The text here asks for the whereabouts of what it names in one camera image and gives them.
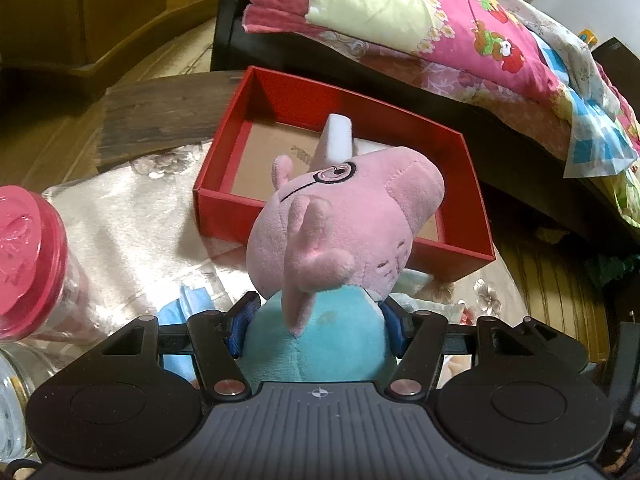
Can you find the clear glass jar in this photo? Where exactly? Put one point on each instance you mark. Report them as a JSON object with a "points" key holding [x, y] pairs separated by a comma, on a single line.
{"points": [[22, 370]]}

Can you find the black sofa frame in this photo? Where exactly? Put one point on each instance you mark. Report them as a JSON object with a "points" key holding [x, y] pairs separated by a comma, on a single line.
{"points": [[522, 183]]}

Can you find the pink floral quilt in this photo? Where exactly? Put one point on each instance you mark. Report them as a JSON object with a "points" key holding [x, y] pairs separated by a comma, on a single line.
{"points": [[501, 55]]}

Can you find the wooden cabinet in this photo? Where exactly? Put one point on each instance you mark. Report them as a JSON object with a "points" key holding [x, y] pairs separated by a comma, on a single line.
{"points": [[87, 45]]}

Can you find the white sponge block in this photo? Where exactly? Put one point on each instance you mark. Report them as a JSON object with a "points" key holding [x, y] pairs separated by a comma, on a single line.
{"points": [[337, 143]]}

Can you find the plastic jar with pink lid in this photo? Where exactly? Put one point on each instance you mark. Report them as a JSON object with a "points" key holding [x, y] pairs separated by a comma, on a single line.
{"points": [[45, 292]]}

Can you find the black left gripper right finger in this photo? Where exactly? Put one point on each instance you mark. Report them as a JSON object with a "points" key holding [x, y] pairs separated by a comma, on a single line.
{"points": [[416, 340]]}

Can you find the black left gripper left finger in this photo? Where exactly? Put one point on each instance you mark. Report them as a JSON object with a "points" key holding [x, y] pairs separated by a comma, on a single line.
{"points": [[217, 340]]}

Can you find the pink pig plush toy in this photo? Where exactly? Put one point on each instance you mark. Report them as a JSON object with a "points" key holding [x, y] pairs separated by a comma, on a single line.
{"points": [[325, 250]]}

